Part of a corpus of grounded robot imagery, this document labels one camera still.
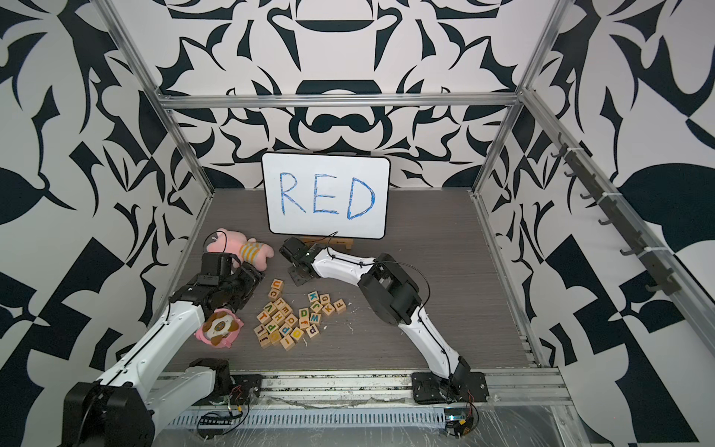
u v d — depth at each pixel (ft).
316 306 2.83
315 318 2.77
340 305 2.85
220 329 2.54
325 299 2.86
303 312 2.79
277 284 2.99
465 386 2.21
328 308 2.82
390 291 1.86
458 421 2.34
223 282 2.28
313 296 2.89
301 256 2.40
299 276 2.84
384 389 2.49
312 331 2.67
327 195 3.07
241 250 3.08
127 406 1.27
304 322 2.73
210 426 2.39
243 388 2.42
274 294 2.92
